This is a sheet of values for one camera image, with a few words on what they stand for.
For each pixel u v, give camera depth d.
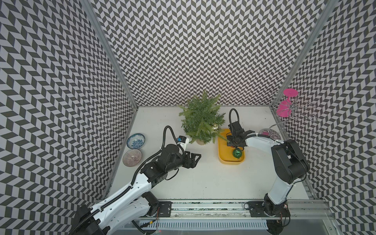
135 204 0.57
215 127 0.77
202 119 0.77
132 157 0.89
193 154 0.76
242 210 0.74
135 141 0.96
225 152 0.93
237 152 0.88
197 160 0.69
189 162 0.65
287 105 0.77
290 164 0.48
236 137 0.73
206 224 0.69
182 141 0.69
